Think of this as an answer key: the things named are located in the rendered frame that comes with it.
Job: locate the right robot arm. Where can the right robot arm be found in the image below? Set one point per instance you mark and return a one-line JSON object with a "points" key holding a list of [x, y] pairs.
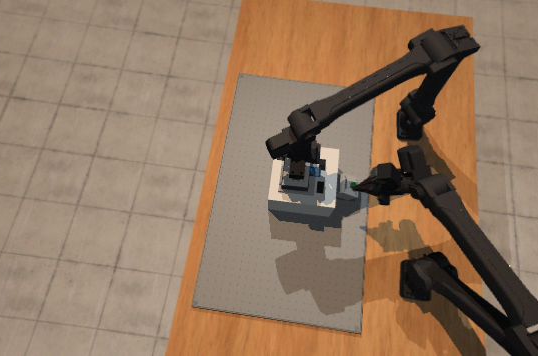
{"points": [[416, 62]]}

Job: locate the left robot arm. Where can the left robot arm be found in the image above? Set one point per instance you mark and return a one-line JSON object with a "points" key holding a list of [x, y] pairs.
{"points": [[520, 306]]}

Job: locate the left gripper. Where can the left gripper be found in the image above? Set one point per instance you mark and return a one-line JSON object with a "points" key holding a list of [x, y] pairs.
{"points": [[375, 188]]}

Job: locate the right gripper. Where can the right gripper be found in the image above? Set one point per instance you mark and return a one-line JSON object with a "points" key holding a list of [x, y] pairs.
{"points": [[314, 156]]}

